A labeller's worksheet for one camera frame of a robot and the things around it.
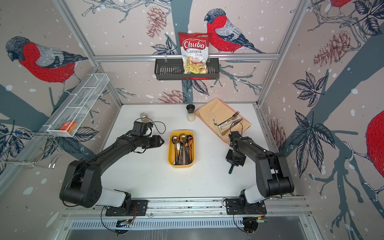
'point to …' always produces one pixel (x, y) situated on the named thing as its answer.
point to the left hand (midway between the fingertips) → (162, 139)
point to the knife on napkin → (231, 125)
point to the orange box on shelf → (69, 126)
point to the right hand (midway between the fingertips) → (231, 162)
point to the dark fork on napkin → (234, 115)
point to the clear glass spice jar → (144, 120)
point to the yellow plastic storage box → (174, 145)
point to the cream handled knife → (215, 122)
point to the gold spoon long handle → (182, 138)
